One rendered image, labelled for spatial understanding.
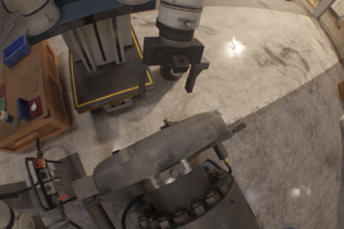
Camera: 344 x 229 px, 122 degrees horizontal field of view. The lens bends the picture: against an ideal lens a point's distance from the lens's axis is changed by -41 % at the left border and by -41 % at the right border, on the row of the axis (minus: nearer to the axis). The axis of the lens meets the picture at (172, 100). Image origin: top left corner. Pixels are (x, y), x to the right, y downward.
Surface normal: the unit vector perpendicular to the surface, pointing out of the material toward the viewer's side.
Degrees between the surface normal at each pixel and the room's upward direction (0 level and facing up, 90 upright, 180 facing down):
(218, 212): 10
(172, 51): 66
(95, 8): 0
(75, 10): 0
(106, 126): 0
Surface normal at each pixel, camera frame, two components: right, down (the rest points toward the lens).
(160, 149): 0.10, -0.36
